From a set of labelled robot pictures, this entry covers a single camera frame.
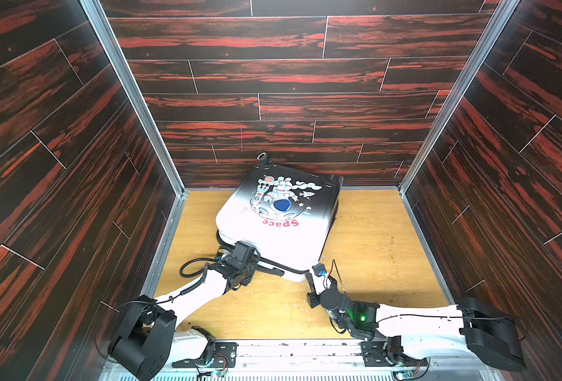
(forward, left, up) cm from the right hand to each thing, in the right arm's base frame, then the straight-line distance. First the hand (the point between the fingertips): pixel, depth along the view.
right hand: (312, 272), depth 80 cm
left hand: (+6, +20, -6) cm, 22 cm away
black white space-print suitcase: (+17, +10, +11) cm, 23 cm away
